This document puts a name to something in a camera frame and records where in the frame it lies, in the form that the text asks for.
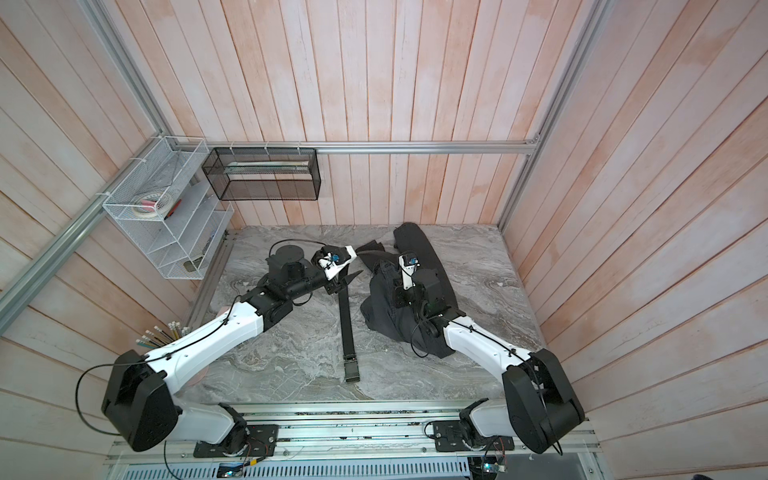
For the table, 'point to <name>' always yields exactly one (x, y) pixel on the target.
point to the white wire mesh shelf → (181, 243)
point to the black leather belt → (349, 355)
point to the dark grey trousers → (414, 252)
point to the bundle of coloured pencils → (158, 336)
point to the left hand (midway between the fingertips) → (352, 260)
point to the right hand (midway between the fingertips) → (395, 278)
